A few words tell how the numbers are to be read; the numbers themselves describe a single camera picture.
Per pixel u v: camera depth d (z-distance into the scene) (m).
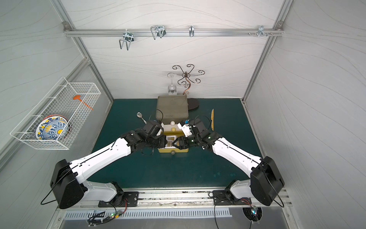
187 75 0.93
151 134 0.61
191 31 0.78
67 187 0.39
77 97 0.78
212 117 1.08
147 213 0.70
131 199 0.73
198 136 0.61
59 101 0.70
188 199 0.75
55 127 0.63
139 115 1.10
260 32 0.77
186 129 0.72
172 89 0.97
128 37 0.78
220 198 0.76
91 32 0.78
